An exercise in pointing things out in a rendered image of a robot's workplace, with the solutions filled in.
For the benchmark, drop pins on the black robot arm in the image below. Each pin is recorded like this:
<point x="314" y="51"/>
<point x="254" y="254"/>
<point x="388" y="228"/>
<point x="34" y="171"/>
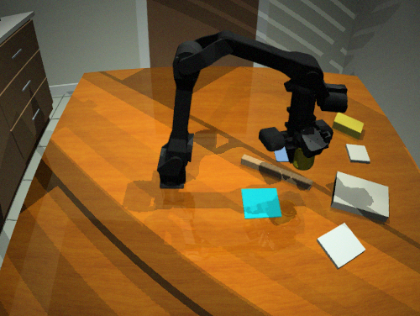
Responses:
<point x="306" y="85"/>

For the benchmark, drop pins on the olive-yellow rectangular block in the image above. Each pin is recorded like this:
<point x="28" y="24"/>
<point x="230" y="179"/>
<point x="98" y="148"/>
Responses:
<point x="348" y="125"/>

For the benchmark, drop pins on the white flat slab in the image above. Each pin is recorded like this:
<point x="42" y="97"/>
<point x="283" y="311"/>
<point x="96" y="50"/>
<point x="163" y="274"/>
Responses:
<point x="341" y="245"/>

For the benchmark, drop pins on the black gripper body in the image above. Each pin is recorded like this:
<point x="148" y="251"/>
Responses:
<point x="274" y="140"/>

